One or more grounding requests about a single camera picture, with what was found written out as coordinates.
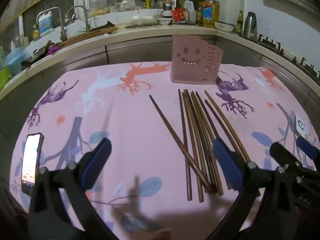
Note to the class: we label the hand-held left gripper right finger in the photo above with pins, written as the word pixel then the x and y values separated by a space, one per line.
pixel 226 162

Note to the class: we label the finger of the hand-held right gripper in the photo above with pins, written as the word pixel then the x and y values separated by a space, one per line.
pixel 308 148
pixel 285 155

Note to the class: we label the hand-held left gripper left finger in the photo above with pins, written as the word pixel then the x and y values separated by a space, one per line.
pixel 96 162

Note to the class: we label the bundle of wooden chopsticks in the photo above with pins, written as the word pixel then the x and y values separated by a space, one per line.
pixel 193 110

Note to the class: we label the pink smiley utensil holder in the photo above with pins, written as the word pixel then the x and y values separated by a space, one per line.
pixel 190 60

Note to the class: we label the small white round-light device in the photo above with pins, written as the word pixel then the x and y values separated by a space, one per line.
pixel 300 125

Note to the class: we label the pink tree-print tablecloth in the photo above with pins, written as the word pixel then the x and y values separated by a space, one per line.
pixel 130 120

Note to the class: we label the black smartphone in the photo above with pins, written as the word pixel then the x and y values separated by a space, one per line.
pixel 31 162

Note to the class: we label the black gas stove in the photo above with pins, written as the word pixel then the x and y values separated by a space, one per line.
pixel 287 50

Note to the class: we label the purple cloth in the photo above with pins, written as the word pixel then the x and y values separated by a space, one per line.
pixel 53 50

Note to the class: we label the green basin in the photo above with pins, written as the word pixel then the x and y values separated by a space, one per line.
pixel 3 77

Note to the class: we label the wooden cutting board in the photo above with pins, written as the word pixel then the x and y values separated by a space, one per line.
pixel 90 33

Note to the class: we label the light blue basin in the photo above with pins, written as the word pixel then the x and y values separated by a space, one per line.
pixel 15 60

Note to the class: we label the stainless steel kettle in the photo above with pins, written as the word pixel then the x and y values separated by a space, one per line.
pixel 250 26

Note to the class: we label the white bowl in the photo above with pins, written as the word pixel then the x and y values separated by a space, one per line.
pixel 224 26

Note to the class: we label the kitchen counter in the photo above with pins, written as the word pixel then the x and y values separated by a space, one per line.
pixel 140 33

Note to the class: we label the green glass bottle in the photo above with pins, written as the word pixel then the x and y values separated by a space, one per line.
pixel 240 23

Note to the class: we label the chrome sink faucet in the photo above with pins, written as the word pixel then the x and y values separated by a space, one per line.
pixel 63 27
pixel 83 17

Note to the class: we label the blue and white detergent jug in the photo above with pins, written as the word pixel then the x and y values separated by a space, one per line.
pixel 45 23

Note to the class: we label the white plastic bag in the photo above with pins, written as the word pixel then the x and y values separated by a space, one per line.
pixel 142 19

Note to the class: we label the yellow cooking oil bottle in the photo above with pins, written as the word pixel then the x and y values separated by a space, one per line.
pixel 211 12

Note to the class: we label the white plastic jug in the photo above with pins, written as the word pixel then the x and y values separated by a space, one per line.
pixel 190 12

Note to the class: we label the patterned small bowl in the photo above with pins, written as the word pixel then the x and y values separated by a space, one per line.
pixel 165 20

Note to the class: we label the red packet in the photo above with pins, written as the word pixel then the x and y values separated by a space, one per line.
pixel 178 15

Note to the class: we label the dark sauce bottle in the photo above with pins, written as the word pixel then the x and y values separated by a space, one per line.
pixel 168 2

